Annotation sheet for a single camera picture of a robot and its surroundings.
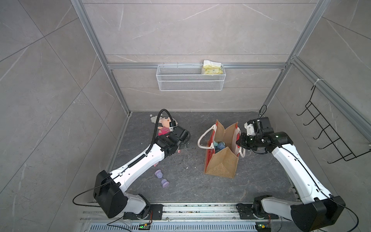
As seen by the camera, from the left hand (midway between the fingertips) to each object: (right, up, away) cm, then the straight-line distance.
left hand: (182, 139), depth 79 cm
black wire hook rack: (+69, -4, -20) cm, 72 cm away
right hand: (+30, -1, -3) cm, 30 cm away
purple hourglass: (-10, -25, 0) cm, 27 cm away
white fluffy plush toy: (-24, +13, +31) cm, 42 cm away
